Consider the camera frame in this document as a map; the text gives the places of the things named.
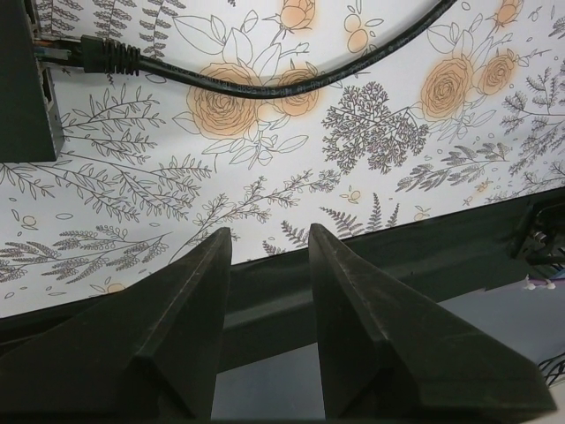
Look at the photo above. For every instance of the black network switch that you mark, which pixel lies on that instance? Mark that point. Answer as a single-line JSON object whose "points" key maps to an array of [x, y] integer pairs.
{"points": [[31, 129]]}

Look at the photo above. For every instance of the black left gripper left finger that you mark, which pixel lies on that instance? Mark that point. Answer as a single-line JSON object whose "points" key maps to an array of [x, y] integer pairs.
{"points": [[150, 349]]}

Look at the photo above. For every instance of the floral patterned table mat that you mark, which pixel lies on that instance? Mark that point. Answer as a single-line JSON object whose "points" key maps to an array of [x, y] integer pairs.
{"points": [[469, 113]]}

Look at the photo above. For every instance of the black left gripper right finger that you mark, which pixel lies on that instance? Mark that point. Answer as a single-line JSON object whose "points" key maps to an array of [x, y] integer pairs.
{"points": [[387, 352]]}

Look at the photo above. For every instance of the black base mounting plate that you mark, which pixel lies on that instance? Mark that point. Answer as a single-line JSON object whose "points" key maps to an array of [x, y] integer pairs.
{"points": [[270, 303]]}

